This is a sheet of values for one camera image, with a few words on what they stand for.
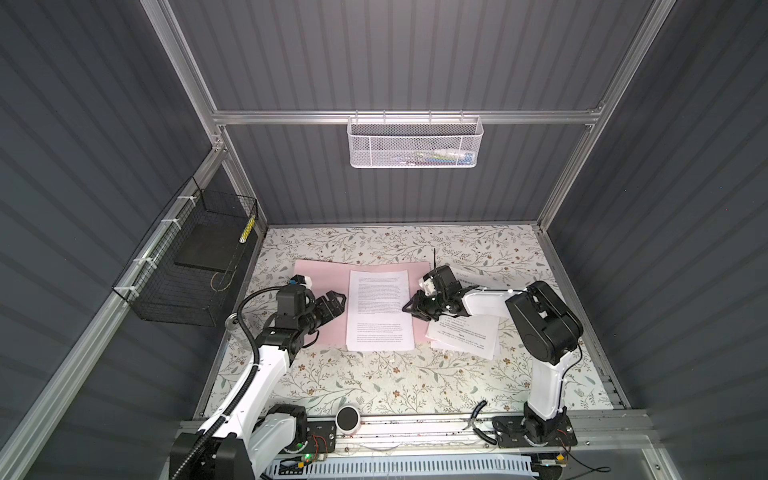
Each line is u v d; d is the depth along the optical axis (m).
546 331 0.52
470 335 0.91
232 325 0.79
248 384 0.48
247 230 0.81
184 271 0.72
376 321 0.93
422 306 0.85
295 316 0.63
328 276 1.04
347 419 0.72
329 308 0.74
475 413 0.77
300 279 0.76
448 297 0.78
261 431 0.55
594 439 0.74
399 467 0.77
